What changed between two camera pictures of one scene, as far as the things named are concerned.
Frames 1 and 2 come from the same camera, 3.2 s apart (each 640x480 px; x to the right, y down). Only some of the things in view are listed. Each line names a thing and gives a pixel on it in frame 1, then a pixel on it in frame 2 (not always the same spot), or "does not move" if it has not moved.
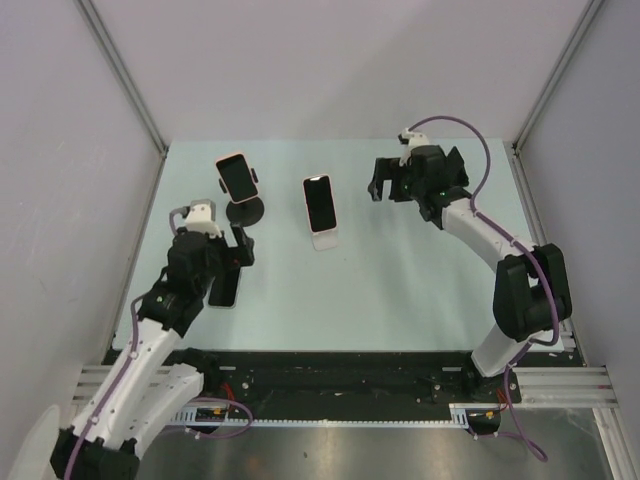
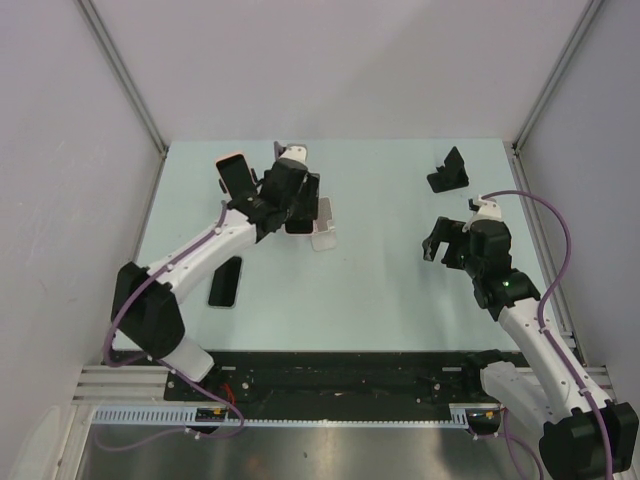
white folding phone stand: [326, 240] does not move
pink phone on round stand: [237, 178] does not move
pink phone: [319, 198] to [299, 227]
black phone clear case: [224, 288] does not move
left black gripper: [244, 244] to [308, 205]
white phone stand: [409, 141] to [488, 209]
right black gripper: [384, 165] to [451, 231]
